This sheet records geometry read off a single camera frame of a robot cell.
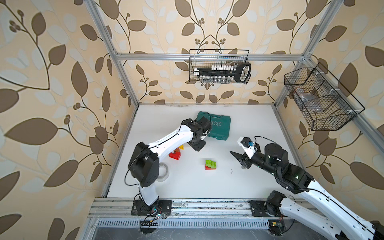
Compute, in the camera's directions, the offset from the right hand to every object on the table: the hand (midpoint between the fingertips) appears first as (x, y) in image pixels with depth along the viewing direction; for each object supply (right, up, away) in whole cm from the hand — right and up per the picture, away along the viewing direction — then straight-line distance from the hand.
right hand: (235, 146), depth 69 cm
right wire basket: (+45, +20, +4) cm, 50 cm away
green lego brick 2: (-12, -12, +13) cm, 21 cm away
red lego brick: (-31, -10, +22) cm, 39 cm away
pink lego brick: (-31, -7, +25) cm, 41 cm away
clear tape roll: (-37, -18, +15) cm, 44 cm away
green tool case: (-2, +8, +33) cm, 34 cm away
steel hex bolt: (+9, -16, +19) cm, 26 cm away
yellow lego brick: (-28, -6, +26) cm, 39 cm away
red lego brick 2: (-12, -16, +17) cm, 26 cm away
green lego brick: (-9, -13, +15) cm, 22 cm away
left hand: (-19, -1, +15) cm, 25 cm away
